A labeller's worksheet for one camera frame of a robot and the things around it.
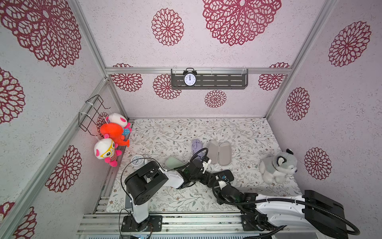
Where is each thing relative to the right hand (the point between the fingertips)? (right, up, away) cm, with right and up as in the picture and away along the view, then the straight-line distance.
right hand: (212, 190), depth 84 cm
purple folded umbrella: (-8, +24, +16) cm, 30 cm away
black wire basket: (-65, +39, -8) cm, 76 cm away
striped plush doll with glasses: (-59, +24, -3) cm, 64 cm away
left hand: (0, +7, +5) cm, 8 cm away
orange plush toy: (-58, +33, +6) cm, 68 cm away
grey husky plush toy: (+33, +15, -6) cm, 36 cm away
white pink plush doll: (-57, +41, +11) cm, 71 cm away
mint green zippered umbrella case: (-24, +14, +9) cm, 29 cm away
